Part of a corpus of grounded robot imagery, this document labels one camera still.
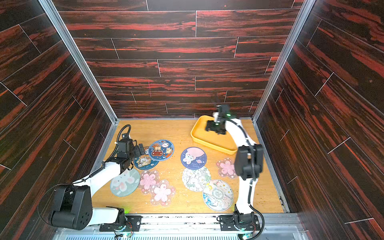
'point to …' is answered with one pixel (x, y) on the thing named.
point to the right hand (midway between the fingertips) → (215, 129)
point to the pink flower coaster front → (162, 193)
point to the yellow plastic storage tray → (199, 134)
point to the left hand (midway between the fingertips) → (136, 147)
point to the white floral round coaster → (195, 180)
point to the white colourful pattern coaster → (218, 195)
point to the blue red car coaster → (161, 150)
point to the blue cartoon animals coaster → (145, 161)
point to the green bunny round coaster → (125, 184)
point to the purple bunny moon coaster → (193, 158)
